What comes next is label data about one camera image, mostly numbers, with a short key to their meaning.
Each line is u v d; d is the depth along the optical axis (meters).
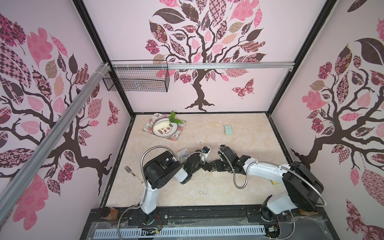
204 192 0.81
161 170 0.51
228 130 1.08
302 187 0.44
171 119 1.13
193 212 0.76
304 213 0.72
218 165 0.79
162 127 1.09
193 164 0.73
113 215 0.70
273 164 0.52
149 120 1.14
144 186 0.53
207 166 0.85
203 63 0.93
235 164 0.66
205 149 0.80
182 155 0.93
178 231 0.70
